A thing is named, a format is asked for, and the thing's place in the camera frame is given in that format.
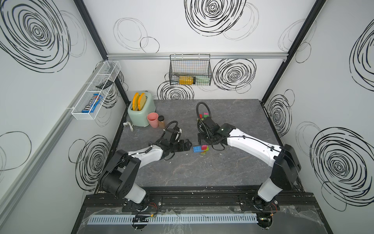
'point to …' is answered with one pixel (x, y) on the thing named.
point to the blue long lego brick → (197, 149)
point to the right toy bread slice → (141, 101)
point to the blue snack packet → (90, 106)
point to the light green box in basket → (202, 80)
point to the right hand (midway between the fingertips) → (203, 139)
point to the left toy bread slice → (135, 101)
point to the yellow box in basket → (186, 80)
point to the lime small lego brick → (207, 149)
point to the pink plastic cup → (153, 118)
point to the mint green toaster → (139, 118)
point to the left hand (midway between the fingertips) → (186, 145)
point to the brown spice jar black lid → (161, 121)
